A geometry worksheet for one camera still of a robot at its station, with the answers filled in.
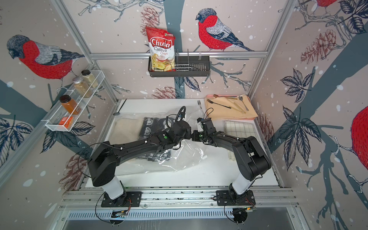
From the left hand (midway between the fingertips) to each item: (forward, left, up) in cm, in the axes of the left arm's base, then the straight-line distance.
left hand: (192, 125), depth 83 cm
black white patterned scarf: (+8, +28, -12) cm, 32 cm away
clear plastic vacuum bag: (-15, +1, -5) cm, 16 cm away
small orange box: (-9, +58, +17) cm, 61 cm away
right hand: (+1, +1, -12) cm, 12 cm away
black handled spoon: (+36, -16, -17) cm, 43 cm away
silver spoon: (+40, -43, -17) cm, 61 cm away
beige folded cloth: (+6, +46, -14) cm, 49 cm away
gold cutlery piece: (+25, -41, -17) cm, 51 cm away
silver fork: (+34, -7, -18) cm, 39 cm away
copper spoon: (+42, -22, -17) cm, 50 cm away
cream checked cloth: (+6, -36, -14) cm, 39 cm away
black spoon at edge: (+24, +59, -18) cm, 66 cm away
